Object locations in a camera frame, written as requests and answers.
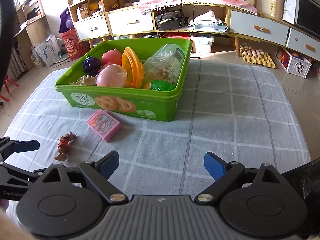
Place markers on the yellow toy corn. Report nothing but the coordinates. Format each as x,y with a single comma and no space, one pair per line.
159,85

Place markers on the red paper bag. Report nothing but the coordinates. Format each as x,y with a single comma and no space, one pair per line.
74,47

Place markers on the white starfish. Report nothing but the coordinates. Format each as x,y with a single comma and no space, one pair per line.
85,80

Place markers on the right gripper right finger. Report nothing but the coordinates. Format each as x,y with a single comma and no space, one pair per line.
226,176

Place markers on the black tablet screen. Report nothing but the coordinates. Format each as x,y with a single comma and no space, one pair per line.
305,179

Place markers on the pink card box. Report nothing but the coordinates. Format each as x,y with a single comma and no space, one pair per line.
105,125

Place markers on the person left hand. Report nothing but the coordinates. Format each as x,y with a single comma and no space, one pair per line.
4,204

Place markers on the grey checked tablecloth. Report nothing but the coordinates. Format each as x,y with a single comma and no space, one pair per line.
238,112

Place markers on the pink lace table runner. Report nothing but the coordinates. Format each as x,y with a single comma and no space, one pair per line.
146,6

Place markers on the purple toy grapes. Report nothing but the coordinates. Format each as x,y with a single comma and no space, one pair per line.
91,66

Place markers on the egg tray with eggs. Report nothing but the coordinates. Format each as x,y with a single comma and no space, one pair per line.
256,56

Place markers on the green plastic cookie box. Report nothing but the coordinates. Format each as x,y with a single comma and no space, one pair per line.
141,103

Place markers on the clear cotton swab jar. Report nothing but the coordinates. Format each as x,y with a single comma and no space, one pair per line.
165,64

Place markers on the small orange figurine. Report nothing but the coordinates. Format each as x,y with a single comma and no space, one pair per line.
63,146

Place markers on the black microwave oven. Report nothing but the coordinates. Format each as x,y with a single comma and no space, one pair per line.
302,13

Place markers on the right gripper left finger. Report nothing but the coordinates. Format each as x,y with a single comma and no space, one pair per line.
96,175

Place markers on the white red storage crate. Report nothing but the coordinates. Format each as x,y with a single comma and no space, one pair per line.
293,62

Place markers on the pink ball toy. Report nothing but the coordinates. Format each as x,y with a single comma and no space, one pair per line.
112,75

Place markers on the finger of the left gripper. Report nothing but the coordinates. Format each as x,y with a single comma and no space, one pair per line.
25,146

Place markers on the orange toy pumpkin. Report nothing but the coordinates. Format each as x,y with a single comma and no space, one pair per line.
133,67

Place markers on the wooden tv cabinet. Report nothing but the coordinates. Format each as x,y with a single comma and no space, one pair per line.
99,18

